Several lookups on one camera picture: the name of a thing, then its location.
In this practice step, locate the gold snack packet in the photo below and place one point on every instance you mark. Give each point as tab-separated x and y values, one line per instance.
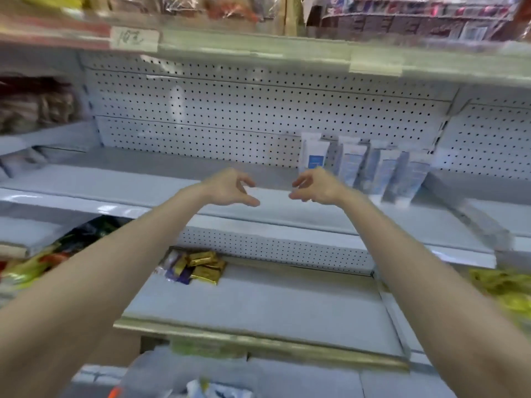
207	275
203	258

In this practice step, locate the blue snack packet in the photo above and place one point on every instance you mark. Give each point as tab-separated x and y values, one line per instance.
180	275

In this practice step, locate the brown wrapped goods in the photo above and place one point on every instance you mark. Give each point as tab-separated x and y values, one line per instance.
33	105

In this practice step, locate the black green chips bag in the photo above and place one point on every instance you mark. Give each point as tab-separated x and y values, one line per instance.
91	236

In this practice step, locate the person's right forearm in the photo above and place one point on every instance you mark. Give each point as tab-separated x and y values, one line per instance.
435	286

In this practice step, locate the yellow snack bag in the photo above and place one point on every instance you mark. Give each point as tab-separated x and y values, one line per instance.
506	294

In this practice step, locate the person's left forearm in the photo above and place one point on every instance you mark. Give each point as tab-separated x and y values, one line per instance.
83	294

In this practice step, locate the person's right hand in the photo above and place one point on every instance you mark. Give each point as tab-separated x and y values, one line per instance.
325	188

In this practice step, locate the group of blue-labelled white tubes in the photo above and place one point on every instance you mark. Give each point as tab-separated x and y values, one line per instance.
381	169

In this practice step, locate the white paper price tag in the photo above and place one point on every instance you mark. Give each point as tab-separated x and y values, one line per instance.
135	39

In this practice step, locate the brown cardboard sheet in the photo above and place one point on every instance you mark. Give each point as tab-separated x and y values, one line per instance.
112	348

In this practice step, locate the person's left hand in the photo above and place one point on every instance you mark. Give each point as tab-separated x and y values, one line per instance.
226	188

